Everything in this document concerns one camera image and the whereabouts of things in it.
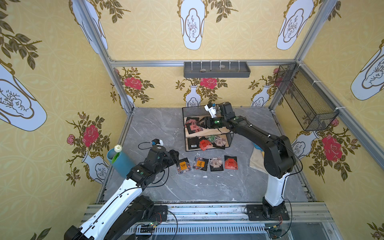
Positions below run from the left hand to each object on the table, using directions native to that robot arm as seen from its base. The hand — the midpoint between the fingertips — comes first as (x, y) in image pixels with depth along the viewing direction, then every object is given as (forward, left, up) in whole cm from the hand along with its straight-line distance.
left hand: (174, 155), depth 79 cm
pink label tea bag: (+17, -11, +2) cm, 21 cm away
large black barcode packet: (+15, -11, -14) cm, 23 cm away
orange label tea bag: (+1, -15, -14) cm, 20 cm away
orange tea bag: (-1, -4, -15) cm, 16 cm away
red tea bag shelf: (+14, -18, -13) cm, 26 cm away
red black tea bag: (+1, -33, -15) cm, 37 cm away
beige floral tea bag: (0, -24, -14) cm, 28 cm away
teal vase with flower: (-5, +25, +2) cm, 26 cm away
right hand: (+16, -12, +3) cm, 20 cm away
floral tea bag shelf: (+14, -28, -12) cm, 34 cm away
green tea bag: (+18, -23, -13) cm, 32 cm away
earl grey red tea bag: (+23, -10, +2) cm, 26 cm away
